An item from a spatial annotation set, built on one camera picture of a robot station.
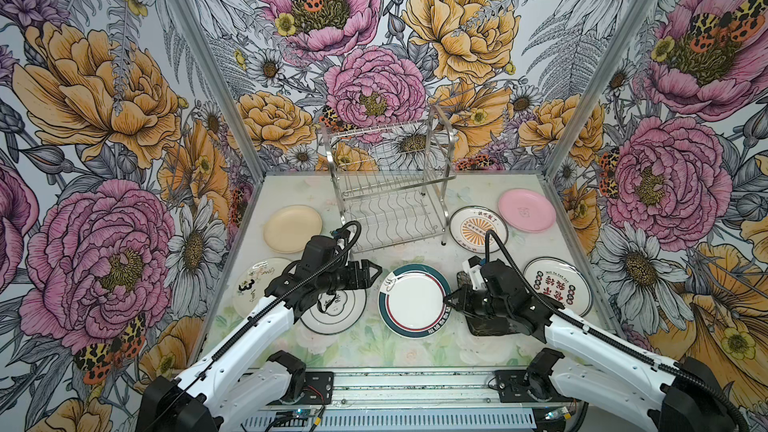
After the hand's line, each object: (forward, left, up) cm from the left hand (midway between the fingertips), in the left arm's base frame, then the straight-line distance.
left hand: (369, 280), depth 79 cm
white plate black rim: (-4, +8, -13) cm, 16 cm away
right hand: (-6, -20, -5) cm, 21 cm away
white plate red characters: (+5, -57, -12) cm, 59 cm away
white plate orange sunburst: (+25, -33, -13) cm, 44 cm away
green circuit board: (-27, +15, -13) cm, 34 cm away
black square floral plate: (-8, -31, -12) cm, 35 cm away
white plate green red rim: (-3, -11, -7) cm, 14 cm away
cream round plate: (+26, +29, -13) cm, 41 cm away
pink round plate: (+33, -56, -13) cm, 66 cm away
